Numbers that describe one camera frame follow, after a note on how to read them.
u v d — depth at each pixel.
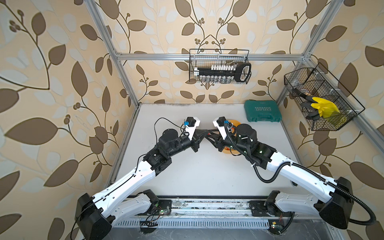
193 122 0.56
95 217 0.38
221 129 0.67
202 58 0.91
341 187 0.39
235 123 1.04
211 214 0.74
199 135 0.60
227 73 0.84
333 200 0.38
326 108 0.69
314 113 0.64
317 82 0.79
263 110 1.12
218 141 0.60
